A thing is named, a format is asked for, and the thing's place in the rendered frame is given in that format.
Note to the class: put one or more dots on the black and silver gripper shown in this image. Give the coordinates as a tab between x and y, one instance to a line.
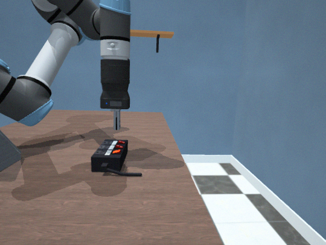
115	77

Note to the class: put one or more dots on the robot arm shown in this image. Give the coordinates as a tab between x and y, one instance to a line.
27	98

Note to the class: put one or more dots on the black power strip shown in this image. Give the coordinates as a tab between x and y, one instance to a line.
110	156

